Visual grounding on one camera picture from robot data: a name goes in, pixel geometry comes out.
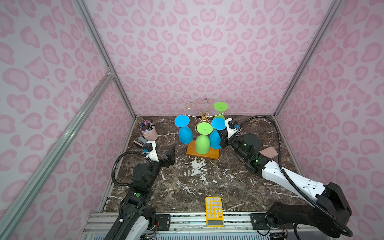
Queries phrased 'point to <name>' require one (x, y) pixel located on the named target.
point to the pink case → (269, 152)
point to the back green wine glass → (220, 107)
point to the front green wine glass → (202, 142)
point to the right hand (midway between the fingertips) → (218, 125)
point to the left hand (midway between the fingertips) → (166, 143)
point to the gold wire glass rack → (203, 116)
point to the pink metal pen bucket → (148, 131)
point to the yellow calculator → (214, 214)
